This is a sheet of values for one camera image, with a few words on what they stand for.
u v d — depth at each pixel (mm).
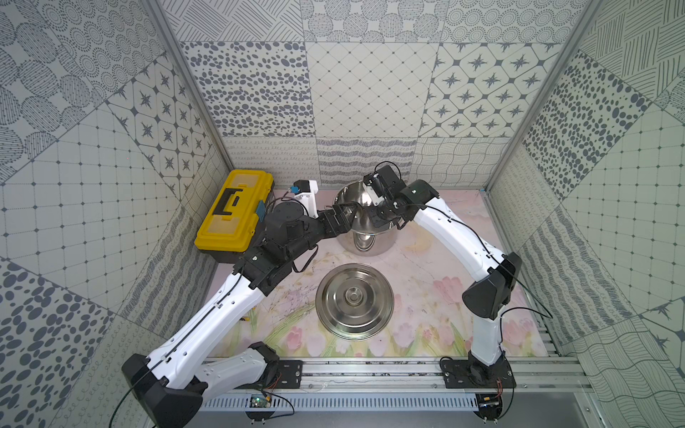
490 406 727
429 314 859
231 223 877
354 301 860
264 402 710
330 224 563
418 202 538
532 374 764
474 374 660
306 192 580
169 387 370
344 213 568
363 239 954
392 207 555
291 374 733
